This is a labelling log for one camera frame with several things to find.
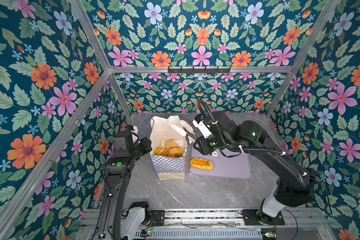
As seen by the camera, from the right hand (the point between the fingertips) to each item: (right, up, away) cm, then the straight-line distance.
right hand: (196, 142), depth 61 cm
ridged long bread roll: (-20, -8, +25) cm, 33 cm away
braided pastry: (+4, -15, +27) cm, 31 cm away
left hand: (-20, +2, +9) cm, 22 cm away
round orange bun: (-15, -5, +35) cm, 38 cm away
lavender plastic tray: (+20, -16, +29) cm, 38 cm away
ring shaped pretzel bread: (-11, -8, +23) cm, 27 cm away
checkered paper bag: (-14, -15, +14) cm, 24 cm away
